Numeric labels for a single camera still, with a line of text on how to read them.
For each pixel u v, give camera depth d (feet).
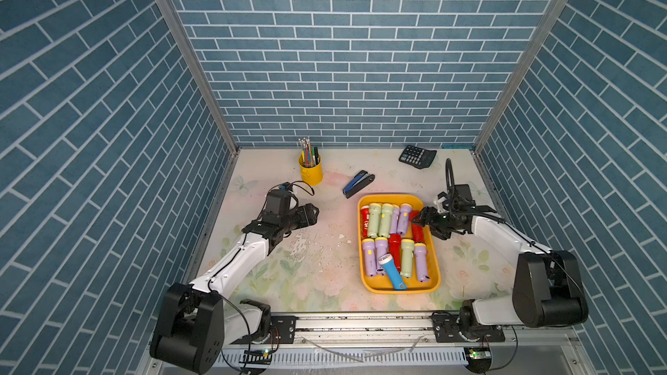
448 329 2.42
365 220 3.06
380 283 2.70
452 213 2.23
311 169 3.33
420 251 2.84
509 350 2.32
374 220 2.95
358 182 3.49
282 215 2.19
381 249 2.83
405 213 3.10
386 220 2.98
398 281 2.64
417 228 2.95
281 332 2.41
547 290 1.41
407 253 2.79
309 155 3.35
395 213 3.09
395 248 2.85
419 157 3.79
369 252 2.79
